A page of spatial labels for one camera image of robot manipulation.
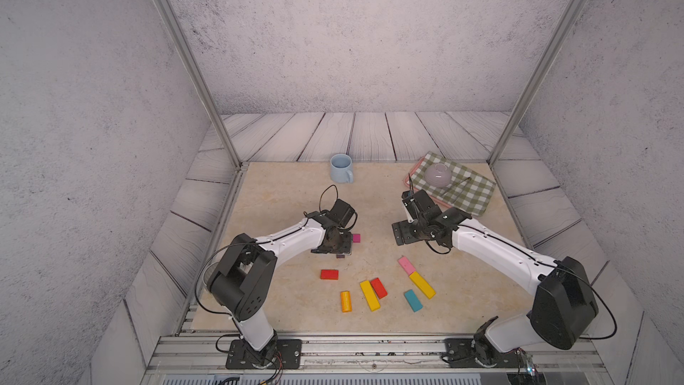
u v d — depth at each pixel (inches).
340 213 28.7
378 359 28.6
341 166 44.7
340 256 36.4
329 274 34.6
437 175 43.6
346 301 32.2
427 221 24.9
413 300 32.7
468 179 44.9
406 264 35.0
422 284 33.8
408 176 45.3
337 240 30.6
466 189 43.8
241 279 18.0
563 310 16.4
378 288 33.3
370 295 32.8
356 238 37.8
